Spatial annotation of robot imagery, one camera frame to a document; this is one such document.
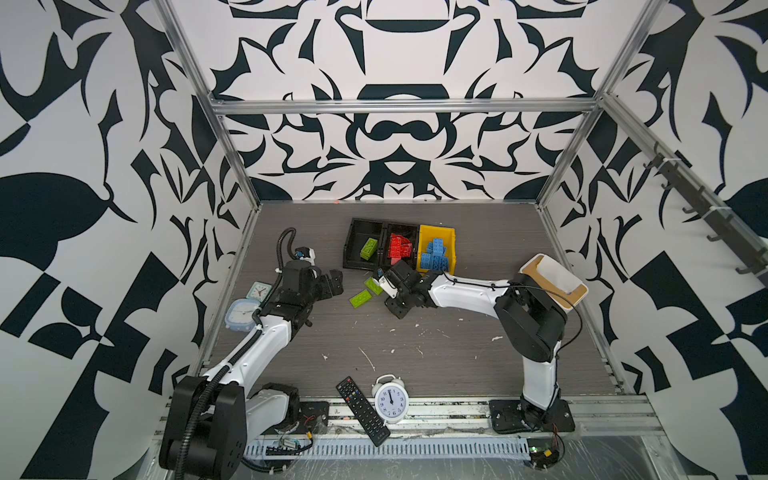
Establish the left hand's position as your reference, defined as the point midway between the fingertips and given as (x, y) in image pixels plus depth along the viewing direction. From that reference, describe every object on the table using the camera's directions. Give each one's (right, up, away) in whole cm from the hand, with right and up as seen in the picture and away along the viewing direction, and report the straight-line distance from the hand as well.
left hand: (327, 271), depth 86 cm
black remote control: (+12, -33, -13) cm, 37 cm away
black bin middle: (+25, +12, +25) cm, 37 cm away
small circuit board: (+54, -42, -16) cm, 70 cm away
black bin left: (+8, +12, +24) cm, 28 cm away
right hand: (+19, -10, +6) cm, 22 cm away
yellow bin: (+31, +10, +18) cm, 37 cm away
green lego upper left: (+9, -10, +8) cm, 15 cm away
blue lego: (+33, +6, +13) cm, 36 cm away
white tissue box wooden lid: (+71, -5, +5) cm, 72 cm away
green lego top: (+13, -4, +3) cm, 14 cm away
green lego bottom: (+11, +6, +16) cm, 20 cm away
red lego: (+21, +6, +13) cm, 25 cm away
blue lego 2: (+30, +2, +14) cm, 33 cm away
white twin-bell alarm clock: (+18, -30, -12) cm, 37 cm away
